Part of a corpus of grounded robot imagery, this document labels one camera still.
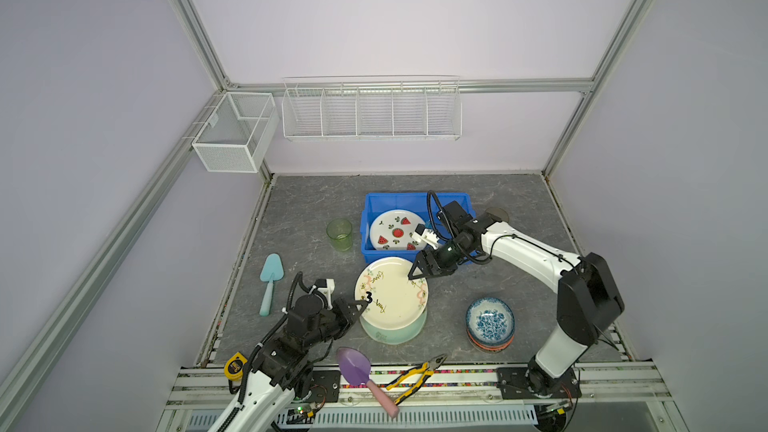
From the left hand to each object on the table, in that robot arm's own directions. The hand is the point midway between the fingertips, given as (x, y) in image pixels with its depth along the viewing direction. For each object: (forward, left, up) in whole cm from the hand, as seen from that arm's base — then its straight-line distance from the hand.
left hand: (369, 308), depth 77 cm
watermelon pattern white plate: (+30, -8, -9) cm, 32 cm away
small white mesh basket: (+61, +45, +11) cm, 77 cm away
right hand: (+7, -14, +1) cm, 15 cm away
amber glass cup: (+29, -43, -2) cm, 52 cm away
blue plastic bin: (+40, -15, -6) cm, 43 cm away
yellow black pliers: (-14, -14, -9) cm, 22 cm away
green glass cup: (+29, +10, -8) cm, 32 cm away
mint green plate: (-5, -6, -8) cm, 11 cm away
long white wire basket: (+60, -3, +20) cm, 63 cm away
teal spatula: (+18, +31, -10) cm, 37 cm away
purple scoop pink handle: (-12, +4, -10) cm, 16 cm away
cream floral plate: (+2, -7, -1) cm, 7 cm away
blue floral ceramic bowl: (-4, -31, -2) cm, 32 cm away
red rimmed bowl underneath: (-11, -30, -1) cm, 32 cm away
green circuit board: (-21, +18, -12) cm, 30 cm away
